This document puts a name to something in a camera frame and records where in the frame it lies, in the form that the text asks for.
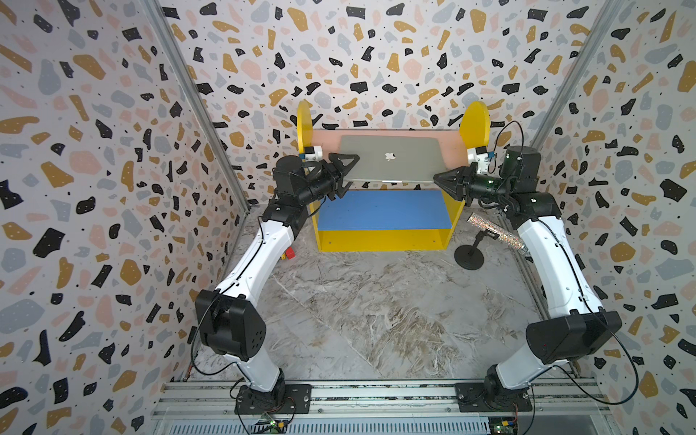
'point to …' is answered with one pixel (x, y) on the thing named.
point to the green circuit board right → (502, 425)
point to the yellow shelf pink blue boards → (389, 220)
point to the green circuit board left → (269, 426)
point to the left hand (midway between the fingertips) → (361, 165)
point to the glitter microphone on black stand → (471, 257)
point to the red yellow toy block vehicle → (288, 254)
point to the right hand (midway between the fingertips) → (434, 179)
